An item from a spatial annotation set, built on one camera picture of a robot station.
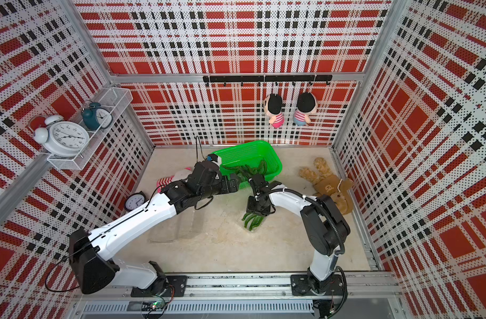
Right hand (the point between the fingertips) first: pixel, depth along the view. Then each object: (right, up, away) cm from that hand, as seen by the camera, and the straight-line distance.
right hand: (253, 211), depth 89 cm
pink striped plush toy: (-37, +16, +10) cm, 41 cm away
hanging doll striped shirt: (+25, +49, +2) cm, 55 cm away
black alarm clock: (-59, +4, +7) cm, 59 cm away
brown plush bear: (+36, +12, +7) cm, 39 cm away
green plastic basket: (-1, +25, +25) cm, 35 cm away
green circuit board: (-35, -29, -20) cm, 50 cm away
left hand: (-7, +15, -12) cm, 21 cm away
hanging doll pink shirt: (+10, +49, +6) cm, 51 cm away
